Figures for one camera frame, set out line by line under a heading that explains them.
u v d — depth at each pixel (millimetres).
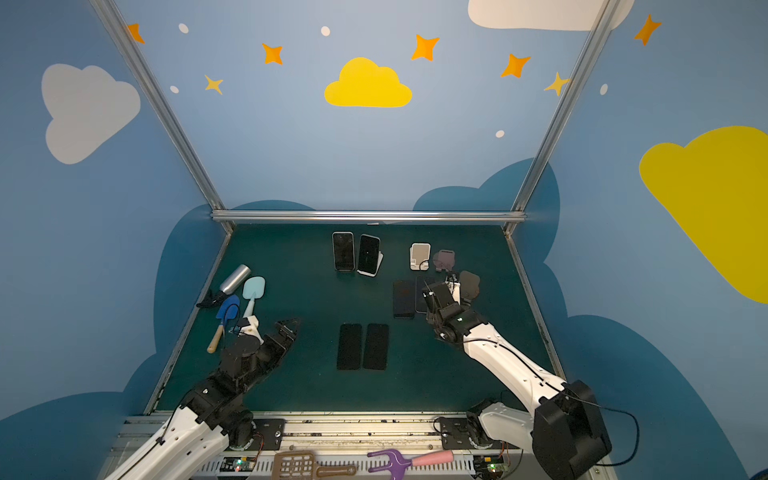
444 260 1076
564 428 402
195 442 538
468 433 738
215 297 984
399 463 706
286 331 711
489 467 708
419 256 1074
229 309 972
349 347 893
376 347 929
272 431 748
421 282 1056
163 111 857
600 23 710
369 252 1013
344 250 1038
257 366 625
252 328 732
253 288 1021
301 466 705
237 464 705
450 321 597
